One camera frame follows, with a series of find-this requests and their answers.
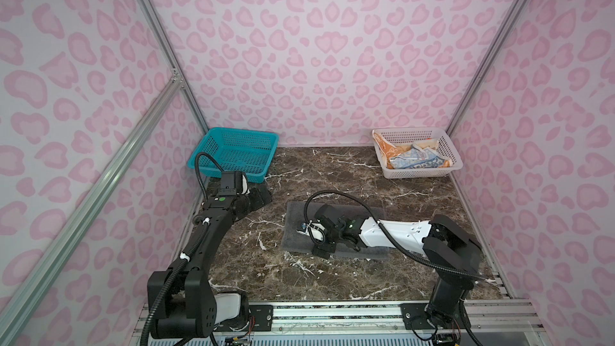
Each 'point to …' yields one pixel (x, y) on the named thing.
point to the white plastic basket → (402, 136)
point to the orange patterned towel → (390, 149)
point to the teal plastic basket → (235, 150)
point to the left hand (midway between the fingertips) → (263, 195)
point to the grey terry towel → (294, 217)
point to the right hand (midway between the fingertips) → (317, 234)
